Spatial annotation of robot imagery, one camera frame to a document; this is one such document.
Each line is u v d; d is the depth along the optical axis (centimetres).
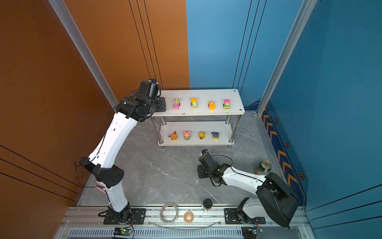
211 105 73
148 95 54
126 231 70
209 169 66
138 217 73
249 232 70
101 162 45
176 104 74
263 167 79
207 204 68
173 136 91
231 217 72
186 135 92
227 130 102
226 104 72
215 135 92
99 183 53
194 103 74
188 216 75
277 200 42
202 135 94
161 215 74
